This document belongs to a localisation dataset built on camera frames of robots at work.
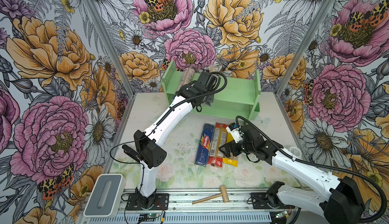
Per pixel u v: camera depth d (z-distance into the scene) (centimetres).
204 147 89
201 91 55
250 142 61
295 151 85
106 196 71
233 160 85
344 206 39
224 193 76
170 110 51
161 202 74
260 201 73
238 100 83
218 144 92
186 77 88
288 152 54
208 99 72
